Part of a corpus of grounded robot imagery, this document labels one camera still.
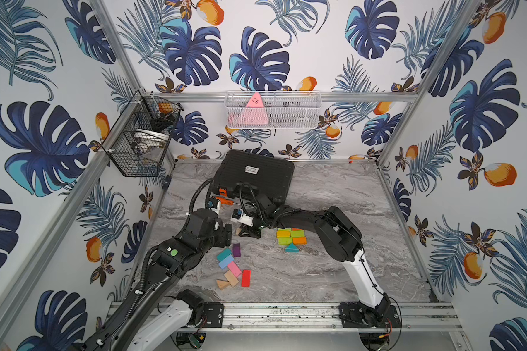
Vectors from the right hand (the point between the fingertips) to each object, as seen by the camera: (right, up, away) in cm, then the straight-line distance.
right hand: (241, 228), depth 96 cm
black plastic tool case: (+1, +25, +11) cm, 27 cm away
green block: (+17, +4, -21) cm, 27 cm away
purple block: (-1, -7, -7) cm, 10 cm away
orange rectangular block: (+24, -4, -6) cm, 26 cm away
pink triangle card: (+6, +49, -6) cm, 50 cm away
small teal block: (+21, -7, -7) cm, 23 cm away
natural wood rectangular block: (-1, -1, -3) cm, 3 cm away
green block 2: (+19, -4, -6) cm, 20 cm away
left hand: (-4, +6, -23) cm, 24 cm away
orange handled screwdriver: (-9, +11, +7) cm, 16 cm away
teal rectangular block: (-6, -9, -8) cm, 14 cm away
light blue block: (-5, -11, -10) cm, 16 cm away
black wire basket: (-36, +36, -16) cm, 53 cm away
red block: (+3, -16, -13) cm, 21 cm away
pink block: (-1, -13, -12) cm, 18 cm away
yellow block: (+18, -2, -4) cm, 19 cm away
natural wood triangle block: (-5, -17, -16) cm, 24 cm away
